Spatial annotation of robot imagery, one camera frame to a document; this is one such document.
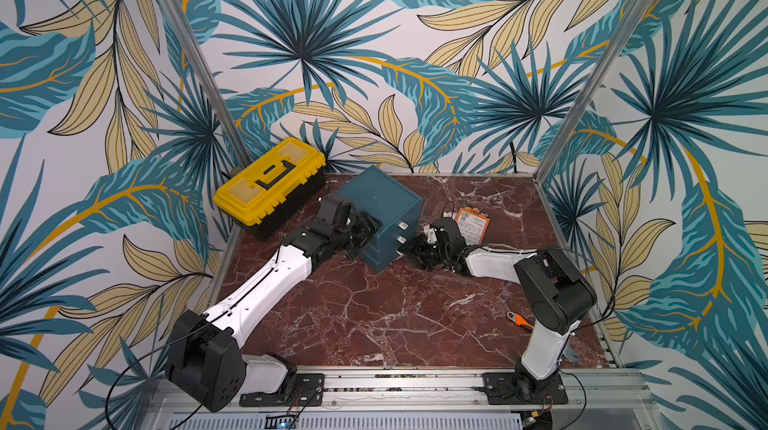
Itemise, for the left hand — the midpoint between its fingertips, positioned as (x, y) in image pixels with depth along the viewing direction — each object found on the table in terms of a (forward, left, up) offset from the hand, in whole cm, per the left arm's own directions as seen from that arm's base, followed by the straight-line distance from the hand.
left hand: (379, 234), depth 78 cm
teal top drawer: (+5, -7, -2) cm, 9 cm away
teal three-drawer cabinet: (+8, -5, +1) cm, 10 cm away
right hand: (+4, -6, -15) cm, 16 cm away
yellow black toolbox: (+18, +34, -4) cm, 38 cm away
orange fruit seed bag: (+17, -32, -18) cm, 41 cm away
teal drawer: (+5, -4, -10) cm, 12 cm away
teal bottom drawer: (+1, -3, -14) cm, 14 cm away
